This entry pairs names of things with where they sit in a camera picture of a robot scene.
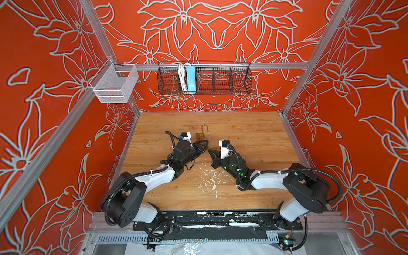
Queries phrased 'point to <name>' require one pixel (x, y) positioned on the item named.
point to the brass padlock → (201, 135)
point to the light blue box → (191, 79)
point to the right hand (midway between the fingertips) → (206, 150)
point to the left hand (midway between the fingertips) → (208, 143)
